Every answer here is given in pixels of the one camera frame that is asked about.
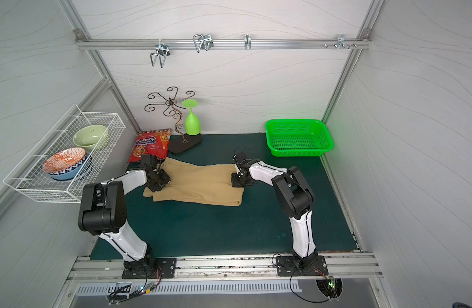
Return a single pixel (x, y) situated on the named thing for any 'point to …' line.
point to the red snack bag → (151, 142)
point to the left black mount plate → (163, 268)
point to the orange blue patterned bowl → (67, 164)
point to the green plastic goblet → (192, 126)
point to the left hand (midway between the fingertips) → (168, 181)
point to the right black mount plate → (289, 266)
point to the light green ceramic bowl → (91, 137)
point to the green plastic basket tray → (297, 137)
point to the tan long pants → (208, 183)
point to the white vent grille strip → (202, 287)
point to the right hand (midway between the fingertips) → (237, 183)
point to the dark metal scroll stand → (170, 106)
